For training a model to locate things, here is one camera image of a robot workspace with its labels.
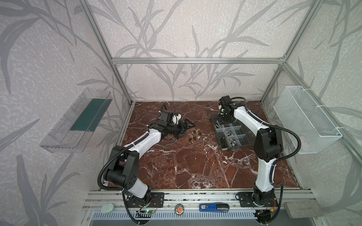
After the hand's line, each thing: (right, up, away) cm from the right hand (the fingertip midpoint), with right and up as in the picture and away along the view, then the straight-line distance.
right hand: (221, 120), depth 97 cm
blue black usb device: (-10, -41, -29) cm, 52 cm away
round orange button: (-27, -44, -26) cm, 58 cm away
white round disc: (-63, -43, -27) cm, 81 cm away
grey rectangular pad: (+34, -42, -29) cm, 61 cm away
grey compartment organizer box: (+8, -11, +1) cm, 13 cm away
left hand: (-21, -5, -14) cm, 26 cm away
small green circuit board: (-44, -45, -26) cm, 68 cm away
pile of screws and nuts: (-19, -10, +3) cm, 21 cm away
